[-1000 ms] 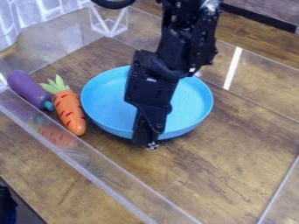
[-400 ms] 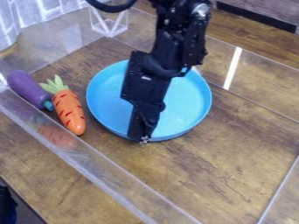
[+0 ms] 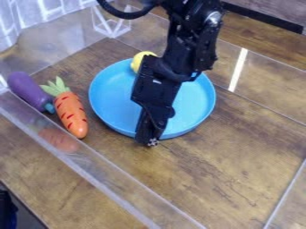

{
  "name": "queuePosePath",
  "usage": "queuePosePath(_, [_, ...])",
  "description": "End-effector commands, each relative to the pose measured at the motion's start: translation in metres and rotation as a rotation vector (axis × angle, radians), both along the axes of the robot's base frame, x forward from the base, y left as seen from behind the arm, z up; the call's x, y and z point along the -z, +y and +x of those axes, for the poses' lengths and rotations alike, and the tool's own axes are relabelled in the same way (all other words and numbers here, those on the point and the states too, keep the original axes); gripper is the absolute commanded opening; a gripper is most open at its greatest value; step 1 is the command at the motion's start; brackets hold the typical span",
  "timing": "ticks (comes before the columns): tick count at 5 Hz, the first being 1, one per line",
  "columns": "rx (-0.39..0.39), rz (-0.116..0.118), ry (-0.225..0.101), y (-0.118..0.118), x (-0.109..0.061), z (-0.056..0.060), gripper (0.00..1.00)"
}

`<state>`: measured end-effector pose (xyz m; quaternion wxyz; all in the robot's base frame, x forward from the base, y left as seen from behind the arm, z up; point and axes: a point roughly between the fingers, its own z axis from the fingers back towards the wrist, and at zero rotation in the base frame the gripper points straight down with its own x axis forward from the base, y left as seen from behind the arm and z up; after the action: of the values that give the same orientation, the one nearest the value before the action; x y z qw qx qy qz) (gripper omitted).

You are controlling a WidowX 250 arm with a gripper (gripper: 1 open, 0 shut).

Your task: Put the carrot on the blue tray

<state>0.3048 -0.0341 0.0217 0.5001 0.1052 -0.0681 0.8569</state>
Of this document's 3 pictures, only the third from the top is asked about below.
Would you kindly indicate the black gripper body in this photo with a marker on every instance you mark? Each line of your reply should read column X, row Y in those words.
column 156, row 88

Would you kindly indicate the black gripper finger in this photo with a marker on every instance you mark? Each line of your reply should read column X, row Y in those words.
column 168, row 114
column 148, row 134

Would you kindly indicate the blue round tray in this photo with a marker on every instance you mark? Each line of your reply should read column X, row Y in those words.
column 110, row 100

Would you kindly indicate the orange toy carrot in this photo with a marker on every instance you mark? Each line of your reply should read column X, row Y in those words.
column 69, row 107

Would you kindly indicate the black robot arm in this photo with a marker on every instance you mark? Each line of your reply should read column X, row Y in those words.
column 196, row 21

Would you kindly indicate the yellow toy lemon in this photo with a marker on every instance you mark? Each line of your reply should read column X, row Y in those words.
column 137, row 60

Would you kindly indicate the dark wooden furniture edge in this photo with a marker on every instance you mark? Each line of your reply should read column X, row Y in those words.
column 283, row 13

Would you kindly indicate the clear acrylic barrier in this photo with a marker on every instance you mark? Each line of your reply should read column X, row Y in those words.
column 233, row 175

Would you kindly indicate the purple toy eggplant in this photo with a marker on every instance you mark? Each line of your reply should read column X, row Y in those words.
column 29, row 90

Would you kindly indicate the white patterned cloth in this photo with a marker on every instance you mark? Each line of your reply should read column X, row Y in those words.
column 22, row 14

